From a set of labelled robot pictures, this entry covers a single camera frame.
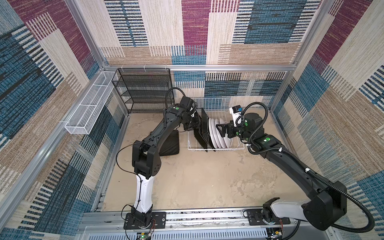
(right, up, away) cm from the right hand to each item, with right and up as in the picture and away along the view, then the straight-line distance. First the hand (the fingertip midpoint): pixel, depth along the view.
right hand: (224, 125), depth 78 cm
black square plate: (-30, -13, +22) cm, 40 cm away
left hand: (-10, 0, +10) cm, 14 cm away
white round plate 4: (+5, -9, +13) cm, 17 cm away
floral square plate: (-12, -6, +6) cm, 15 cm away
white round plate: (-5, -6, +9) cm, 11 cm away
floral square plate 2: (-9, -2, +7) cm, 12 cm away
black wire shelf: (-50, +25, +31) cm, 64 cm away
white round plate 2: (-2, +2, +12) cm, 12 cm away
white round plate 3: (+2, +2, +15) cm, 15 cm away
